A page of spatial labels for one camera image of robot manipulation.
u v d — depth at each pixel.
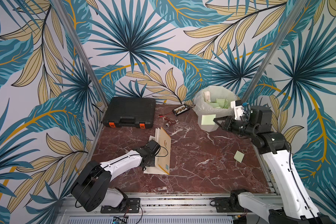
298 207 0.37
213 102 1.00
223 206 0.73
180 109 1.14
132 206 0.73
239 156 0.93
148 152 0.65
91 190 0.41
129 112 1.05
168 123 1.05
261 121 0.47
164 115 1.13
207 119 0.69
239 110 0.59
